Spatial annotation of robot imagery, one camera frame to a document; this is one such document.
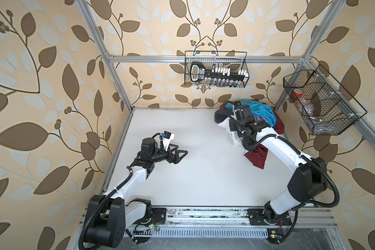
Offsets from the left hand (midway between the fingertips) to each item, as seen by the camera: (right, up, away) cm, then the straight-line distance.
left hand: (182, 149), depth 80 cm
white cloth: (+27, +7, +2) cm, 28 cm away
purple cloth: (+42, +17, +9) cm, 46 cm away
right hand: (+29, +14, +6) cm, 33 cm away
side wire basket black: (+69, +21, -7) cm, 72 cm away
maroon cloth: (+44, -6, +12) cm, 46 cm away
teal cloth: (+44, +21, +8) cm, 50 cm away
